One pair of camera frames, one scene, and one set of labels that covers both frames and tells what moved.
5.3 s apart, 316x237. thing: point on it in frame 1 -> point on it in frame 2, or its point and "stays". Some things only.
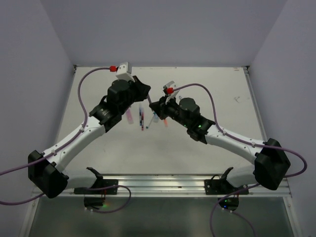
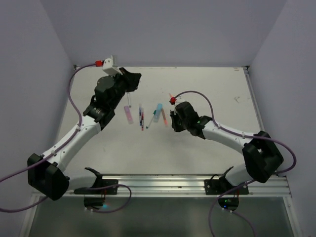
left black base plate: x=99 y=183 stays
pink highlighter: x=129 y=116 stays
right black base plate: x=216 y=186 stays
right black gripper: x=160 y=107 -> x=177 y=128
